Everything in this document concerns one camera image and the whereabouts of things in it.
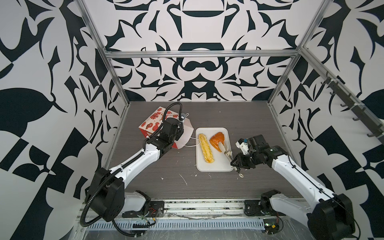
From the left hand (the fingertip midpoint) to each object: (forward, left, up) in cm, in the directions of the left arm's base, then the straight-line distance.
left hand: (174, 120), depth 83 cm
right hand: (-21, -31, -11) cm, 38 cm away
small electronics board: (-47, -45, -22) cm, 69 cm away
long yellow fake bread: (-9, -18, -18) cm, 27 cm away
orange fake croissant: (-2, -25, -17) cm, 30 cm away
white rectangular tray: (-16, -27, -22) cm, 38 cm away
